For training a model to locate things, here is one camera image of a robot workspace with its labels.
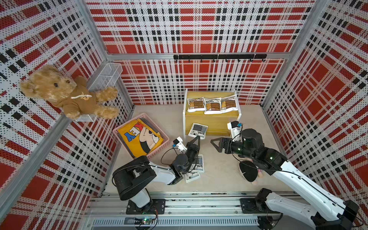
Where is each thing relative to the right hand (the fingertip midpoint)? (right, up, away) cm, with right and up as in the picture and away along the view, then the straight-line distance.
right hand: (218, 141), depth 69 cm
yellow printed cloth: (-47, -1, +24) cm, 53 cm away
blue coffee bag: (-13, -23, +14) cm, 30 cm away
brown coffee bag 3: (+6, +19, +4) cm, 21 cm away
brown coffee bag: (-11, +19, +3) cm, 22 cm away
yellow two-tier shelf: (+3, +9, +18) cm, 20 cm away
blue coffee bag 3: (-10, +5, +13) cm, 17 cm away
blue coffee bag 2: (-9, -18, +17) cm, 26 cm away
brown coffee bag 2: (-2, +18, +5) cm, 19 cm away
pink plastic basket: (-46, +11, +35) cm, 59 cm away
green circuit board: (-36, -39, 0) cm, 53 cm away
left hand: (-6, +2, +8) cm, 11 cm away
